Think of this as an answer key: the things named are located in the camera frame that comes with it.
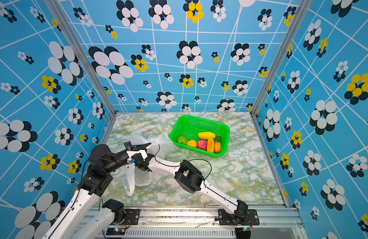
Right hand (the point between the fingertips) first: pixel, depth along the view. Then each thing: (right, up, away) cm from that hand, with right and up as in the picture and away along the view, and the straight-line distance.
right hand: (138, 153), depth 96 cm
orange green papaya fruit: (+52, +6, 0) cm, 52 cm away
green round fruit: (+29, +9, 0) cm, 31 cm away
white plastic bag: (+8, -4, -29) cm, 30 cm away
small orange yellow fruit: (+35, +7, -1) cm, 36 cm away
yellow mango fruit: (+46, +11, +5) cm, 47 cm away
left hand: (+15, +12, -31) cm, 36 cm away
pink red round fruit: (+42, +7, -3) cm, 43 cm away
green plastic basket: (+34, +17, +16) cm, 41 cm away
